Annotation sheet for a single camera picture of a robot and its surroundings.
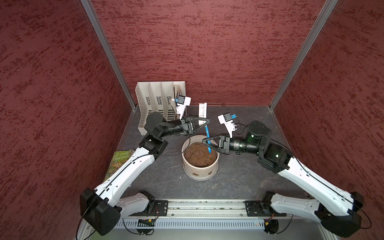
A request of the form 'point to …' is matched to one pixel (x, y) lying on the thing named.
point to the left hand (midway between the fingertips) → (207, 124)
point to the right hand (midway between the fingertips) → (203, 146)
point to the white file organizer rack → (156, 96)
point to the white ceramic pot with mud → (200, 160)
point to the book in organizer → (177, 91)
